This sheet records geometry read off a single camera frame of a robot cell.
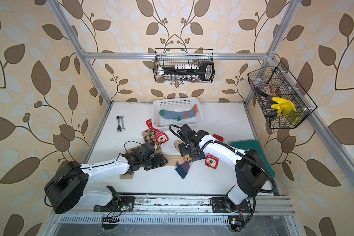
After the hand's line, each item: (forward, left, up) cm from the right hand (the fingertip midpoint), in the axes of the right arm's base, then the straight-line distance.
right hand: (186, 150), depth 86 cm
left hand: (-5, +15, -4) cm, 16 cm away
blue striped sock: (+31, +4, -5) cm, 32 cm away
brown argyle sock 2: (-11, +33, -7) cm, 36 cm away
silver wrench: (+28, +47, -7) cm, 55 cm away
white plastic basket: (+39, +6, -1) cm, 40 cm away
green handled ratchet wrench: (+22, +48, -6) cm, 53 cm away
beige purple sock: (-3, +9, -7) cm, 12 cm away
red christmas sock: (+14, +17, -7) cm, 23 cm away
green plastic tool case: (+3, -42, -2) cm, 42 cm away
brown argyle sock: (+13, +25, -5) cm, 29 cm away
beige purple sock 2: (-9, +3, -8) cm, 12 cm away
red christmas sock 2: (-4, -15, -8) cm, 17 cm away
